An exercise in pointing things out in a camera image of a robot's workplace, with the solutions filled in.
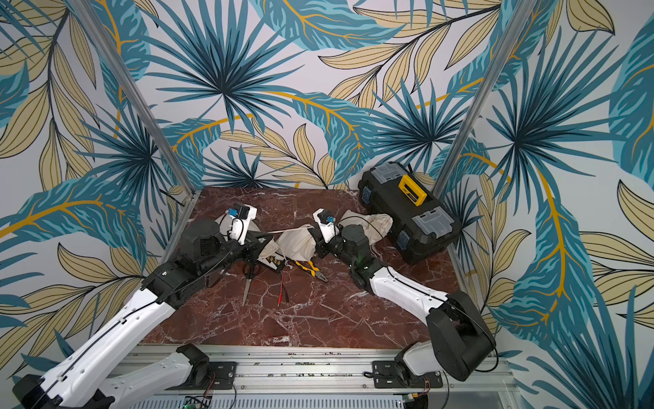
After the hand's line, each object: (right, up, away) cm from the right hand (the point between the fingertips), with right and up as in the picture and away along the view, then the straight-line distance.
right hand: (297, 237), depth 77 cm
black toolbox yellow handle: (+41, +5, +11) cm, 43 cm away
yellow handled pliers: (+4, -14, +16) cm, 22 cm away
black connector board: (-10, -10, +18) cm, 23 cm away
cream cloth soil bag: (-1, -3, +7) cm, 7 cm away
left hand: (-7, +1, -10) cm, 12 cm away
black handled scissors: (-20, -13, +17) cm, 29 cm away
